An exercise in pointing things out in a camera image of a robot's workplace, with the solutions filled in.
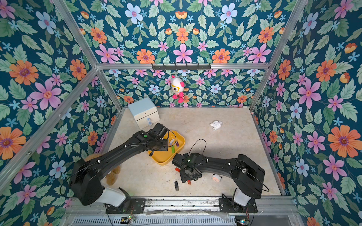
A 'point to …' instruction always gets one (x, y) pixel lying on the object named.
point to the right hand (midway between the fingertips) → (188, 177)
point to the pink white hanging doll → (178, 87)
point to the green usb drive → (173, 149)
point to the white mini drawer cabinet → (145, 111)
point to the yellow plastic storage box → (163, 158)
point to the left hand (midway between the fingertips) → (167, 144)
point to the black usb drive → (176, 186)
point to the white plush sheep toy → (216, 125)
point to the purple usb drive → (177, 144)
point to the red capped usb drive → (177, 170)
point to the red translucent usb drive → (189, 182)
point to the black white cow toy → (216, 177)
